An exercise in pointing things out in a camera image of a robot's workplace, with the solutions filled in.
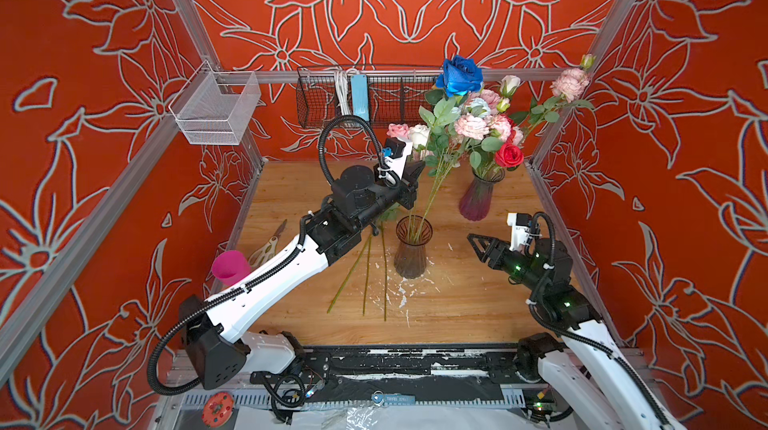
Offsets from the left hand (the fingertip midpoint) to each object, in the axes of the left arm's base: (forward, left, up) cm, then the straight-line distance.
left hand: (422, 159), depth 61 cm
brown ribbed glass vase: (-2, 0, -25) cm, 25 cm away
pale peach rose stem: (-8, +13, -43) cm, 45 cm away
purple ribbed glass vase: (+19, -23, -37) cm, 48 cm away
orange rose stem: (-7, +18, -43) cm, 47 cm away
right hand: (-6, -14, -21) cm, 26 cm away
